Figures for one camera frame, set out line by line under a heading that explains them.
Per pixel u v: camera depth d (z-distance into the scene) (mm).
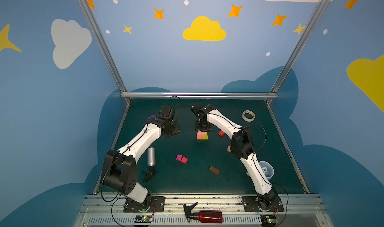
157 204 744
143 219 706
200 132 944
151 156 880
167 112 683
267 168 838
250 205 745
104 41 865
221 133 694
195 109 832
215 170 858
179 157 903
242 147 624
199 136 979
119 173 429
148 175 820
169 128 726
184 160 889
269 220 714
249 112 1139
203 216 675
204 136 982
